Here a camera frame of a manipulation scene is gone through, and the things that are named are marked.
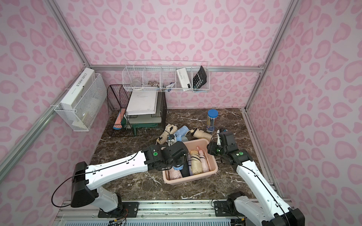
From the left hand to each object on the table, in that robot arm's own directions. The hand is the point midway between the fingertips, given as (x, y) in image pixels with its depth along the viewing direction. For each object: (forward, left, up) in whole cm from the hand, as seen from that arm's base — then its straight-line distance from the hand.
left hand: (184, 156), depth 74 cm
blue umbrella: (+25, +3, -15) cm, 29 cm away
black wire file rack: (+54, +57, -14) cm, 79 cm away
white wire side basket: (+28, +58, +7) cm, 65 cm away
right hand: (+7, -14, -2) cm, 16 cm away
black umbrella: (-3, 0, -15) cm, 15 cm away
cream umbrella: (+26, +10, -11) cm, 30 cm away
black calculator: (+47, -10, +15) cm, 50 cm away
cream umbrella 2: (+23, -11, -13) cm, 28 cm away
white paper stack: (+34, +27, +6) cm, 44 cm away
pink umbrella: (-6, +5, -11) cm, 13 cm away
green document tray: (+25, +32, -2) cm, 41 cm away
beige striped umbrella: (+1, -7, -10) cm, 12 cm away
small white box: (+46, 0, +13) cm, 48 cm away
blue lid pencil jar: (+28, -18, +2) cm, 33 cm away
